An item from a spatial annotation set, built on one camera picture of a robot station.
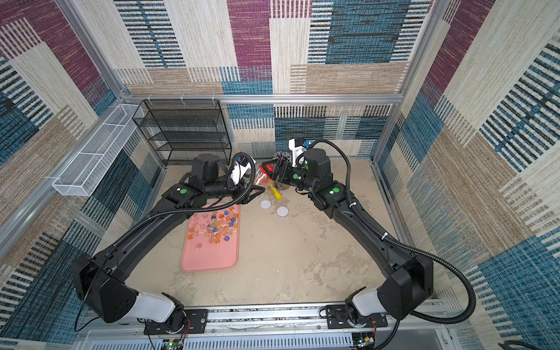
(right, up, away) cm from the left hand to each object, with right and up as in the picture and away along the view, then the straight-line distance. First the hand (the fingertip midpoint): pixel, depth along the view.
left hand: (260, 183), depth 73 cm
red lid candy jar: (+1, +3, 0) cm, 3 cm away
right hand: (+4, +5, -1) cm, 6 cm away
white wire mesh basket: (-56, +2, -3) cm, 56 cm away
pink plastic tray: (-21, -23, +19) cm, 37 cm away
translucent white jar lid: (0, -10, +29) cm, 31 cm away
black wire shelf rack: (-42, +26, +35) cm, 60 cm away
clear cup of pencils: (+9, +12, +24) cm, 28 cm away
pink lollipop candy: (-27, -25, +17) cm, 41 cm away
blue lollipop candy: (-16, -23, +19) cm, 33 cm away
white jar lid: (+7, -13, +28) cm, 32 cm away
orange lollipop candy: (-20, -22, +20) cm, 36 cm away
